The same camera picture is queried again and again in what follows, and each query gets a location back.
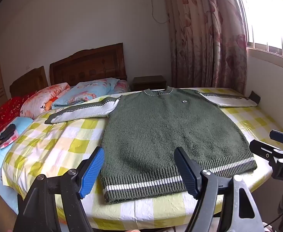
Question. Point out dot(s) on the green knit sweater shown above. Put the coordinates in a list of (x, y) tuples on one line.
[(165, 130)]

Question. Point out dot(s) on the small wooden headboard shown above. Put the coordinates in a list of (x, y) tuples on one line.
[(28, 82)]

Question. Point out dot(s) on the light blue sheet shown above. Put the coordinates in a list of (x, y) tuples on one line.
[(23, 123)]

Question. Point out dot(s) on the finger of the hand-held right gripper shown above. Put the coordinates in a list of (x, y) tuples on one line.
[(280, 136), (262, 148)]

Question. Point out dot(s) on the pink floral pillow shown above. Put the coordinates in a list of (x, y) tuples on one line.
[(123, 85)]

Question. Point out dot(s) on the dark wooden nightstand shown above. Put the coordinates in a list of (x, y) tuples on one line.
[(148, 83)]

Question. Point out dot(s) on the pink floral curtain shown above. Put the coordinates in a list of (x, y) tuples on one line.
[(199, 33)]

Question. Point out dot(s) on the small black item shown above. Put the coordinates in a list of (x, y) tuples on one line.
[(255, 96)]

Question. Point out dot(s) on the black object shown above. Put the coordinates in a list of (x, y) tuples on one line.
[(6, 133)]

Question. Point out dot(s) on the red blanket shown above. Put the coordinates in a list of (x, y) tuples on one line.
[(8, 108)]

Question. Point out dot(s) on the barred window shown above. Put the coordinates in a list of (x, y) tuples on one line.
[(271, 17)]

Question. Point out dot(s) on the large wooden headboard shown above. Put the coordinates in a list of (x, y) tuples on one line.
[(88, 65)]

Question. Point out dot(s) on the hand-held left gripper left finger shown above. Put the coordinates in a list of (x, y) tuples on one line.
[(90, 174)]

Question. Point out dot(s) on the yellow white checked tablecloth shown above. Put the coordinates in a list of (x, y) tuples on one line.
[(59, 145)]

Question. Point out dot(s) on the blue floral quilt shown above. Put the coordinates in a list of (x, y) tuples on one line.
[(88, 91)]

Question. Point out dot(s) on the pink patterned cloth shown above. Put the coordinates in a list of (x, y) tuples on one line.
[(11, 141)]

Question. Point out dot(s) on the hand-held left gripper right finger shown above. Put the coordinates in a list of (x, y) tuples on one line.
[(187, 174)]

